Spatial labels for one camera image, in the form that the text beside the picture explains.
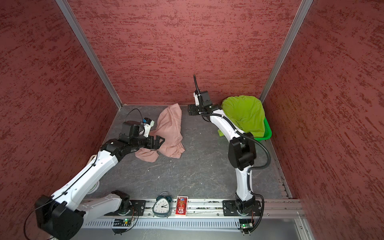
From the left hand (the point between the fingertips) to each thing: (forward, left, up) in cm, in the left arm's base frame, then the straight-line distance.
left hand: (157, 141), depth 79 cm
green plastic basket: (+15, -69, -11) cm, 71 cm away
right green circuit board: (-35, -46, -19) cm, 61 cm away
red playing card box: (-28, -14, -17) cm, 35 cm away
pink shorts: (+13, -4, -5) cm, 15 cm away
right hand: (+23, -18, +1) cm, 29 cm away
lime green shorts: (+35, -61, -15) cm, 71 cm away
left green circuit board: (-35, +14, -19) cm, 42 cm away
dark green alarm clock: (-29, -5, -14) cm, 32 cm away
